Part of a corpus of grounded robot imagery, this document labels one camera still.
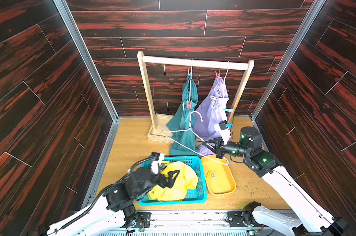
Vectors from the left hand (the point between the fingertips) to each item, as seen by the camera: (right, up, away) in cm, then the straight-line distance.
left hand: (173, 169), depth 66 cm
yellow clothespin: (+22, -8, +22) cm, 32 cm away
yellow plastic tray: (+27, -11, +20) cm, 36 cm away
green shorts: (+6, +12, +14) cm, 19 cm away
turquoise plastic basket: (+13, -18, +14) cm, 26 cm away
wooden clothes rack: (-12, +16, +38) cm, 43 cm away
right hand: (+15, +13, 0) cm, 20 cm away
